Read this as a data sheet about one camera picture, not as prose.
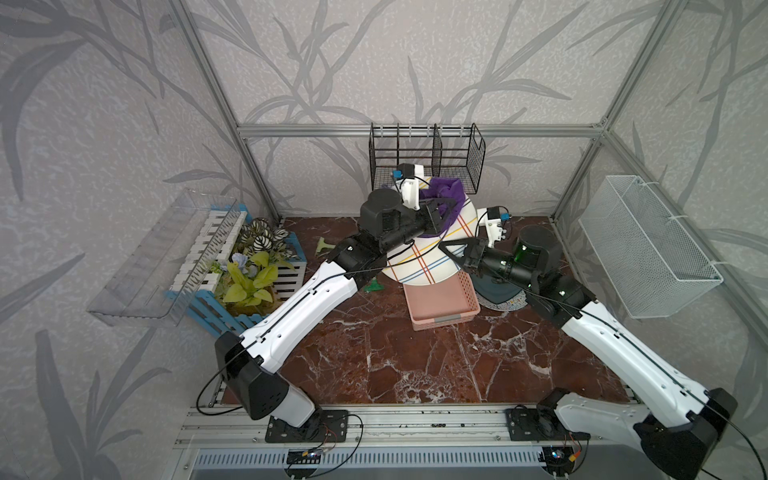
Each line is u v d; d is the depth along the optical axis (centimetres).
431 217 55
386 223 49
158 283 67
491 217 60
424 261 63
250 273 77
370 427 76
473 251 55
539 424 67
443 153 105
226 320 77
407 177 56
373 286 99
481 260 56
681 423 38
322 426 73
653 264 62
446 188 62
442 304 93
